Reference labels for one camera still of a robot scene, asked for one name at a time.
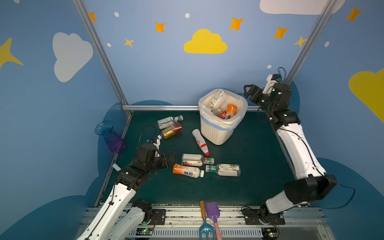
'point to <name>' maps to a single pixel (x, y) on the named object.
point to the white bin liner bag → (233, 98)
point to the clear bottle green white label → (168, 121)
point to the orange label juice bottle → (190, 172)
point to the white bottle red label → (201, 141)
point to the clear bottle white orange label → (196, 160)
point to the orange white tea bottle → (231, 112)
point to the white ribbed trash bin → (221, 112)
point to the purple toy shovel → (213, 212)
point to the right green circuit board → (269, 233)
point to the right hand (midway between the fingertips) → (249, 87)
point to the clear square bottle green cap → (225, 169)
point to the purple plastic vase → (115, 143)
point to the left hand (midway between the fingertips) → (170, 156)
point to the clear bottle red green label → (223, 115)
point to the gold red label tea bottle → (167, 133)
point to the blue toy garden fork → (205, 228)
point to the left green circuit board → (144, 231)
